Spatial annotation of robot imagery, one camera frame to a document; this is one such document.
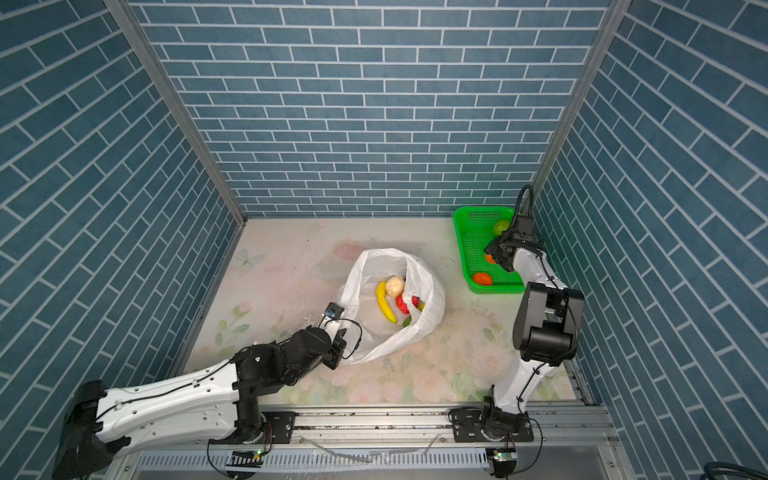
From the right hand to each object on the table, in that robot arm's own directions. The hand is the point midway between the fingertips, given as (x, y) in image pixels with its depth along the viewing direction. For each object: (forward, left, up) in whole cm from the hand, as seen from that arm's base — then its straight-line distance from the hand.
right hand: (493, 246), depth 97 cm
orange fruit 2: (-6, +2, 0) cm, 6 cm away
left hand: (-34, +41, +2) cm, 54 cm away
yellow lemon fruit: (-16, +36, -10) cm, 40 cm away
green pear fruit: (+16, -6, -7) cm, 18 cm away
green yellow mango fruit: (-24, +27, -10) cm, 37 cm away
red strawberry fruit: (-20, +28, -7) cm, 35 cm away
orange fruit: (-8, +3, -7) cm, 11 cm away
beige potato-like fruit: (-14, +31, -5) cm, 35 cm away
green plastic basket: (+15, +3, -8) cm, 18 cm away
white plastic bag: (-29, +38, -8) cm, 48 cm away
